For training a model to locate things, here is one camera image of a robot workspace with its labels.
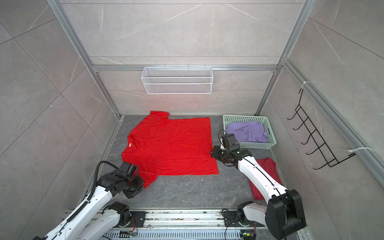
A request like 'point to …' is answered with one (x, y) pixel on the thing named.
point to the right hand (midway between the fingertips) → (212, 151)
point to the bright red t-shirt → (159, 145)
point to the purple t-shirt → (251, 131)
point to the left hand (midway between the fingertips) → (146, 181)
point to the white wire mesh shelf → (177, 80)
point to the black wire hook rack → (331, 160)
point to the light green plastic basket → (227, 119)
